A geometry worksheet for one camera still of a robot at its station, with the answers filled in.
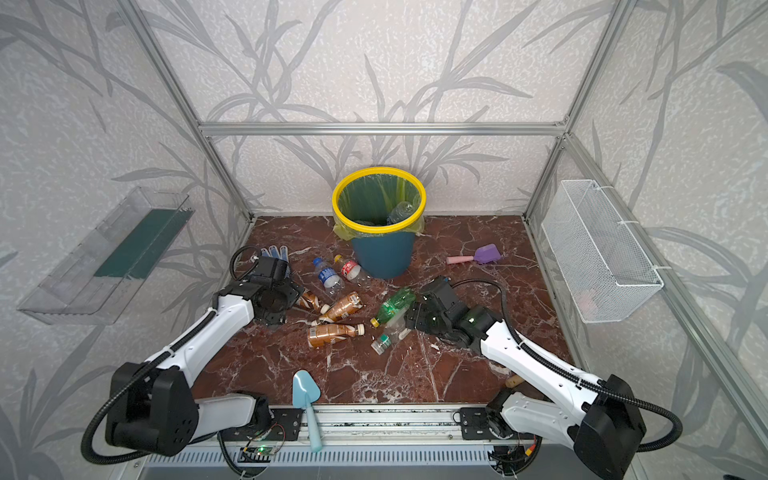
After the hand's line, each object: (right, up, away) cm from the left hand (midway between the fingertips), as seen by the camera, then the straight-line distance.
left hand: (299, 290), depth 87 cm
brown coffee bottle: (+2, -4, +4) cm, 6 cm away
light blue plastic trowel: (+4, -26, -9) cm, 28 cm away
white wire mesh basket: (+73, +8, -26) cm, 78 cm away
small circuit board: (-5, -38, -15) cm, 41 cm away
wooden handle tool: (+60, -22, -10) cm, 64 cm away
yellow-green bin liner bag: (+22, +28, +12) cm, 38 cm away
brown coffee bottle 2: (+12, -6, +2) cm, 14 cm away
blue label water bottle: (+30, +24, +6) cm, 39 cm away
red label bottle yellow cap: (+13, +5, +14) cm, 20 cm away
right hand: (+33, -4, -8) cm, 35 cm away
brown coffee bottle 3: (+7, -12, -4) cm, 15 cm away
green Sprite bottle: (+27, -6, +2) cm, 28 cm away
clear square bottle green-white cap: (+27, -13, -1) cm, 30 cm away
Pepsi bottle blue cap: (+6, +3, +9) cm, 12 cm away
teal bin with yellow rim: (+24, +9, +17) cm, 31 cm away
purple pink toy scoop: (+60, +10, +22) cm, 65 cm away
